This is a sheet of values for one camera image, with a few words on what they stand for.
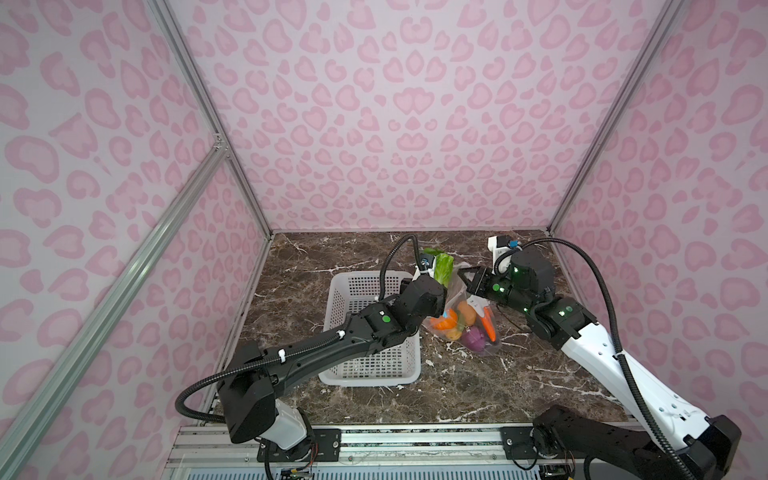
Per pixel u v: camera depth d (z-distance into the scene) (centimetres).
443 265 72
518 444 73
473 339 85
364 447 75
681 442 38
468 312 91
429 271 62
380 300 60
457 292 70
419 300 54
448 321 84
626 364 43
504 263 60
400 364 86
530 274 52
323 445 73
